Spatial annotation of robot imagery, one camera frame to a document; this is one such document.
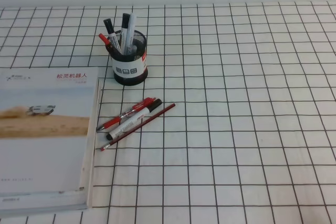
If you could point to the red gel pen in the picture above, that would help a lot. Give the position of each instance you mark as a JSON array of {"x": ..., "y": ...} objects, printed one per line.
[{"x": 136, "y": 108}]

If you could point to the black mesh pen holder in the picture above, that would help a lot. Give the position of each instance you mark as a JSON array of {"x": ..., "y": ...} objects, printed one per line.
[{"x": 130, "y": 70}]

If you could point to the white grey pen in holder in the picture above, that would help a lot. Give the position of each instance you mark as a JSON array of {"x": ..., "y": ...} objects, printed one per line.
[{"x": 130, "y": 34}]

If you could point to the red pen leaning in holder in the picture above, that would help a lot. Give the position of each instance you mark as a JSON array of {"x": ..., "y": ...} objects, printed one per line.
[{"x": 105, "y": 40}]

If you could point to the black cap marker in holder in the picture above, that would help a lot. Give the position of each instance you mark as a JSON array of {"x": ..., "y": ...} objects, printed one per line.
[{"x": 112, "y": 35}]

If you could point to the dark red pencil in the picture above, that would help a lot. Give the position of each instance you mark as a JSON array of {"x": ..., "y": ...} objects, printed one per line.
[{"x": 106, "y": 146}]

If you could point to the black cap whiteboard marker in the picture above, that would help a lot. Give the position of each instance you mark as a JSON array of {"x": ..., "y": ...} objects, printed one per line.
[{"x": 133, "y": 119}]

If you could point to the white brochure stack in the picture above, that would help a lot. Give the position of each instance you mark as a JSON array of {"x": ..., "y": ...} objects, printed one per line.
[{"x": 48, "y": 136}]

